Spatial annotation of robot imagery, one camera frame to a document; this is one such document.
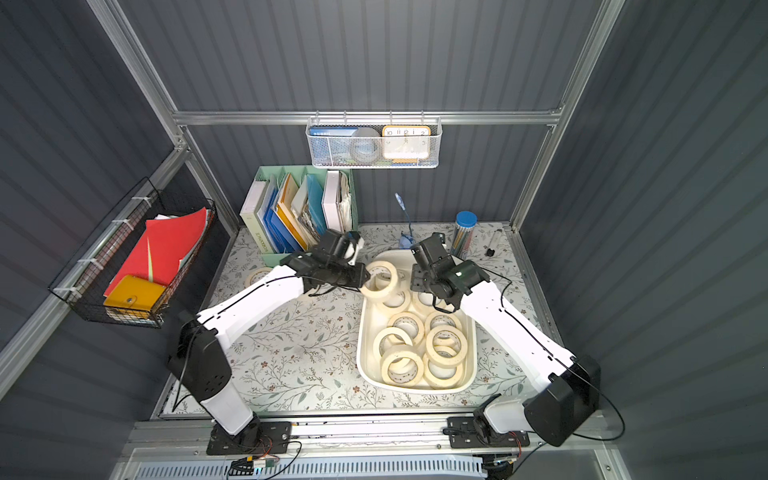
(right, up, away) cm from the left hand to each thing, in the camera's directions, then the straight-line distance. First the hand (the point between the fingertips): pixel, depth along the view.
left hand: (362, 271), depth 83 cm
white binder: (-10, +21, +8) cm, 25 cm away
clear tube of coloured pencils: (+33, +15, +12) cm, 38 cm away
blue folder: (-28, +10, +14) cm, 33 cm away
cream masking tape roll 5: (+11, -21, -6) cm, 25 cm away
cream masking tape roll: (+9, -2, -3) cm, 10 cm away
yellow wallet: (-48, -4, -19) cm, 52 cm away
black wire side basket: (-55, -1, -22) cm, 60 cm away
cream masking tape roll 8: (+24, -15, +9) cm, 30 cm away
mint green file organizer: (-25, +20, +11) cm, 33 cm away
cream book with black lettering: (-34, +16, +6) cm, 39 cm away
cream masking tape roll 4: (+24, -22, +3) cm, 33 cm away
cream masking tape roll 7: (+22, -30, -4) cm, 37 cm away
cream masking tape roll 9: (+10, -13, +10) cm, 19 cm away
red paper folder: (-51, +4, -9) cm, 52 cm away
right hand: (+19, -1, -5) cm, 20 cm away
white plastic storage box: (+2, -16, +9) cm, 19 cm away
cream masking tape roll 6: (+7, -17, +1) cm, 19 cm away
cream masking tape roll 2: (-40, -3, +19) cm, 45 cm away
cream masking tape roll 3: (+14, -17, +10) cm, 24 cm away
